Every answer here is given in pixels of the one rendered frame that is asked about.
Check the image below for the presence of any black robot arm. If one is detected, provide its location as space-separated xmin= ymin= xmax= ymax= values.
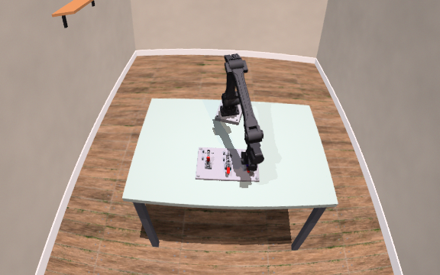
xmin=220 ymin=53 xmax=264 ymax=172

